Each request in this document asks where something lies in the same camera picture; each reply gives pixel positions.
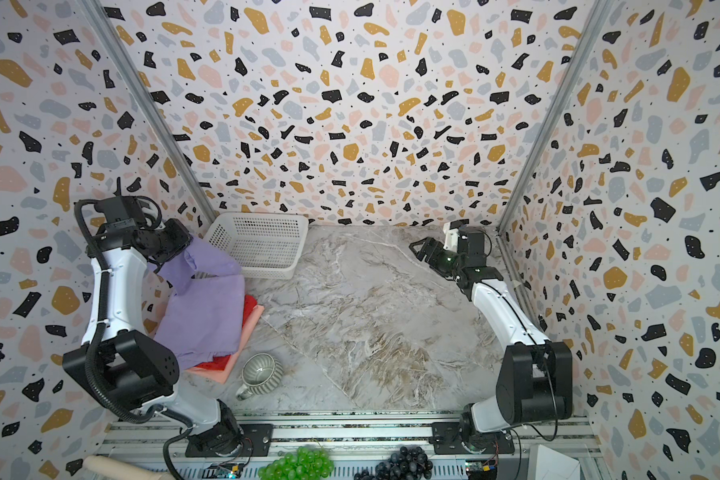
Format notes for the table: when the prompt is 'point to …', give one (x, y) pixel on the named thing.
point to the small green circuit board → (232, 470)
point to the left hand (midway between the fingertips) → (189, 228)
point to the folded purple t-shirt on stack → (204, 318)
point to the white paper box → (547, 464)
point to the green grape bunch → (305, 463)
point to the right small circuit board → (481, 469)
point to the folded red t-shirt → (219, 363)
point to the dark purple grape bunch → (405, 464)
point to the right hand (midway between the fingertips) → (414, 244)
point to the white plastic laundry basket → (268, 245)
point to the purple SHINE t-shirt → (203, 281)
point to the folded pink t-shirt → (219, 376)
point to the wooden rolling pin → (108, 468)
